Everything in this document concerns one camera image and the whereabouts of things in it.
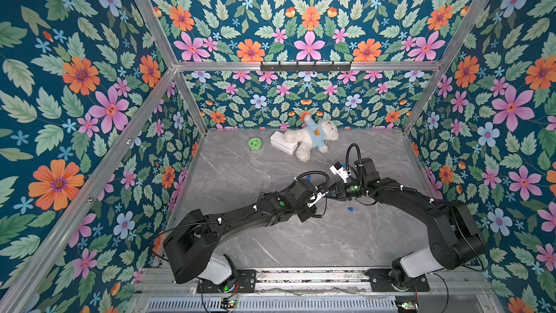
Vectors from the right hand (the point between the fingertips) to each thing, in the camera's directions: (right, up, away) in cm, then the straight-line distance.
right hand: (328, 191), depth 82 cm
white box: (-21, +20, +27) cm, 39 cm away
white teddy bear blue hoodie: (-3, +24, +25) cm, 35 cm away
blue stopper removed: (+11, -9, +8) cm, 17 cm away
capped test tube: (-9, +8, -21) cm, 24 cm away
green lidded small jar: (-33, +18, +25) cm, 45 cm away
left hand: (-5, -4, 0) cm, 7 cm away
